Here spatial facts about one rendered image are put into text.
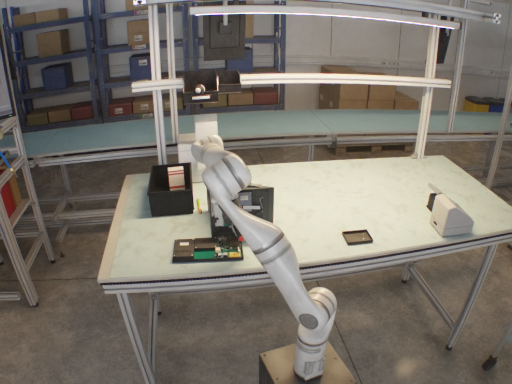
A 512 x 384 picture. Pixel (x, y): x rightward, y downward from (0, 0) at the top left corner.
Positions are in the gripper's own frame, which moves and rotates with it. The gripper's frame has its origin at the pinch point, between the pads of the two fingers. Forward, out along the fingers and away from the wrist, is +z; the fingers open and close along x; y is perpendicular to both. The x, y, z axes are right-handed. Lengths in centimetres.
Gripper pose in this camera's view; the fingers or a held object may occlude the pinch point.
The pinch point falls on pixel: (241, 236)
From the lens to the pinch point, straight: 140.8
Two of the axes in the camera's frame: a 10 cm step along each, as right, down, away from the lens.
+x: -9.5, 3.2, 0.1
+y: -1.4, -4.6, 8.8
